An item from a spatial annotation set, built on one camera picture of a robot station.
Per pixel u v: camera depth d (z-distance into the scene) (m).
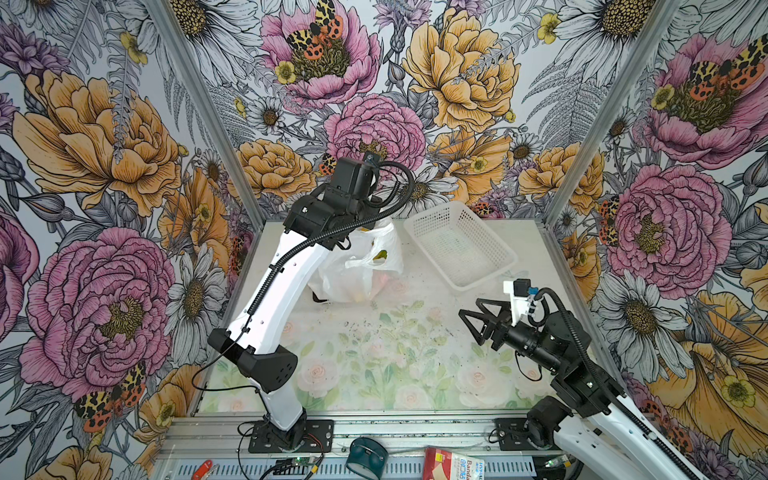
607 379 0.52
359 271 0.78
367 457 0.65
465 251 1.12
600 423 0.50
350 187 0.48
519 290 0.60
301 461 0.71
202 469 0.70
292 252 0.43
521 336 0.59
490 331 0.60
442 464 0.67
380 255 0.65
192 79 0.82
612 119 0.91
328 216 0.44
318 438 0.73
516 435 0.73
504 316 0.60
